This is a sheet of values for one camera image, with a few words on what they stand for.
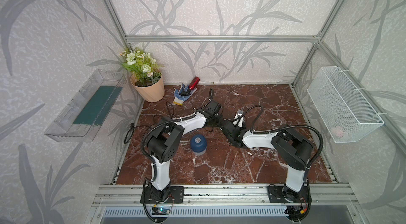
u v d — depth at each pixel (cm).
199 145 80
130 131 96
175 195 73
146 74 100
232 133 73
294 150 48
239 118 79
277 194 73
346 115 62
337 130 73
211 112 75
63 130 58
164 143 50
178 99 112
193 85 116
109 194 75
